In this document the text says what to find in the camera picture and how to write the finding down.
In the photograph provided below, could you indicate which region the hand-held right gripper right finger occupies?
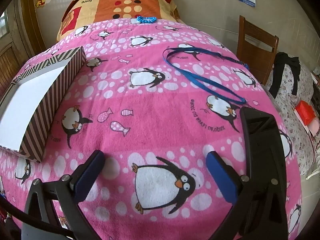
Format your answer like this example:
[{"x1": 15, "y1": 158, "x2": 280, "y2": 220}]
[{"x1": 206, "y1": 107, "x2": 294, "y2": 240}]

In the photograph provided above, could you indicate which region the blue bead bracelet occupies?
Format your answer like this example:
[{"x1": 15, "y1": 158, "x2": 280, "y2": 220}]
[{"x1": 130, "y1": 16, "x2": 157, "y2": 25}]

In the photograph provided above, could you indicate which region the red box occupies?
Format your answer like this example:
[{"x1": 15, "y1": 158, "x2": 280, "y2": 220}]
[{"x1": 295, "y1": 100, "x2": 316, "y2": 125}]

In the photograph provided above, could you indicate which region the pink penguin print blanket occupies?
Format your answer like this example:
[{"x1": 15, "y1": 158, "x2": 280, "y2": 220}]
[{"x1": 0, "y1": 19, "x2": 304, "y2": 240}]

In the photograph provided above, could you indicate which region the striped cardboard box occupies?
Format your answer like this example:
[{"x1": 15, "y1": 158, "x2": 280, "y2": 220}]
[{"x1": 0, "y1": 46, "x2": 87, "y2": 164}]

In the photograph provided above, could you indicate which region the pink box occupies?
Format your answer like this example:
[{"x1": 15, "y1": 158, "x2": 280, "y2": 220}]
[{"x1": 307, "y1": 120, "x2": 320, "y2": 137}]

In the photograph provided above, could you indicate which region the wooden door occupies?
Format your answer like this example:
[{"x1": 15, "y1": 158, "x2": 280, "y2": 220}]
[{"x1": 0, "y1": 0, "x2": 48, "y2": 93}]

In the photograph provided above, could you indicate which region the wooden chair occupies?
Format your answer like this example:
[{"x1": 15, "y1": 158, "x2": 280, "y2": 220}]
[{"x1": 236, "y1": 15, "x2": 279, "y2": 85}]

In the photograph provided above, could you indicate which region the floral bedding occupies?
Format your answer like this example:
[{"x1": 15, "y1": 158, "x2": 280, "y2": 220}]
[{"x1": 265, "y1": 55, "x2": 320, "y2": 175}]

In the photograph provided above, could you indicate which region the blue lanyard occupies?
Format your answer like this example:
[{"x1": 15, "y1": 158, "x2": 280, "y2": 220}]
[{"x1": 162, "y1": 47, "x2": 250, "y2": 104}]

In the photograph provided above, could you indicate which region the patchwork quilt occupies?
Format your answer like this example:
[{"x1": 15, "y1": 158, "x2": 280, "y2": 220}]
[{"x1": 56, "y1": 0, "x2": 185, "y2": 42}]

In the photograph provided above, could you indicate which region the black cloth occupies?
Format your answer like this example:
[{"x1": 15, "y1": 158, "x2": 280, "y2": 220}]
[{"x1": 269, "y1": 52, "x2": 300, "y2": 99}]

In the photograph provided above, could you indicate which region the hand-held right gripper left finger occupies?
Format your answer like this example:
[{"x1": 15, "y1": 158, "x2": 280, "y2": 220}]
[{"x1": 21, "y1": 150, "x2": 106, "y2": 240}]

